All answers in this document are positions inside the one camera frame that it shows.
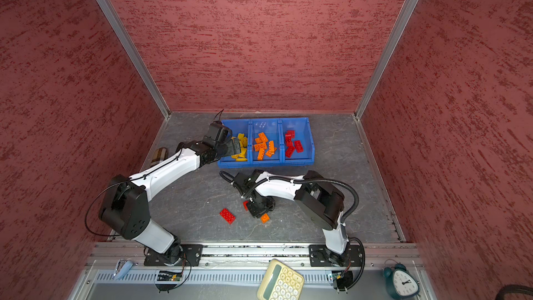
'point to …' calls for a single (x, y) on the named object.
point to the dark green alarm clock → (400, 282)
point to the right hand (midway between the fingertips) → (262, 218)
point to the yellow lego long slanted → (241, 156)
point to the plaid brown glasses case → (160, 155)
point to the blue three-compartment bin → (275, 129)
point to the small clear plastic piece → (122, 268)
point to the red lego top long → (289, 135)
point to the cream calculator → (280, 282)
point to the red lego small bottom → (245, 205)
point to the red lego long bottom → (227, 216)
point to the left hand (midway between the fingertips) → (230, 149)
